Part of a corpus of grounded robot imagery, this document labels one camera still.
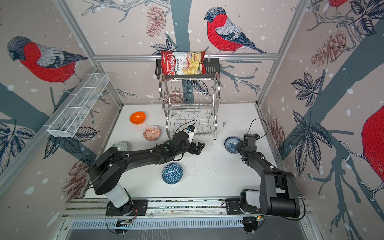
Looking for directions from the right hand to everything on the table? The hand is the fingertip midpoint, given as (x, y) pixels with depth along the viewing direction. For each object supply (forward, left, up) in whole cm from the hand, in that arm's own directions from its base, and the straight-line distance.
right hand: (239, 146), depth 92 cm
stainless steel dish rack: (+44, +33, -2) cm, 55 cm away
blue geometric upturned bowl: (-18, +40, -1) cm, 44 cm away
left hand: (-4, +25, +10) cm, 27 cm away
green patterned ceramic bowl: (-3, +76, +1) cm, 76 cm away
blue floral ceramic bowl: (+3, +5, -2) cm, 6 cm away
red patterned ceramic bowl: (+9, +59, 0) cm, 59 cm away
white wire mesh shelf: (+6, +91, +30) cm, 96 cm away
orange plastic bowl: (+20, +72, +3) cm, 75 cm away
